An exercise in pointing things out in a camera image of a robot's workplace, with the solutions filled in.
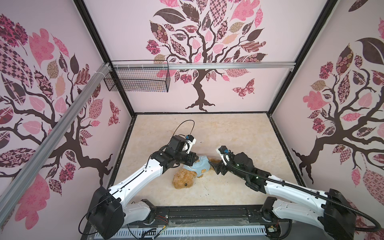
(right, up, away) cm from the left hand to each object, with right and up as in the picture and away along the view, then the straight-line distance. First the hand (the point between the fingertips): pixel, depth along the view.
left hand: (197, 160), depth 78 cm
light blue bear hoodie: (0, -3, 0) cm, 3 cm away
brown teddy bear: (-6, -9, -3) cm, 11 cm away
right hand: (+9, +3, 0) cm, 10 cm away
